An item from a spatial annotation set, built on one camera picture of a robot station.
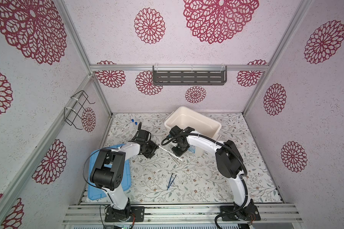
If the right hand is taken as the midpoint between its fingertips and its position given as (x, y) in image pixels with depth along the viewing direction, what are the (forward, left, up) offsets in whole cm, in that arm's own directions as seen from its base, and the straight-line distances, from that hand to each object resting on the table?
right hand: (177, 151), depth 93 cm
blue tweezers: (-20, +4, -4) cm, 20 cm away
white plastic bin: (+19, -18, +5) cm, 26 cm away
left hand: (+1, +13, -2) cm, 13 cm away
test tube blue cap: (+26, +33, -2) cm, 42 cm away
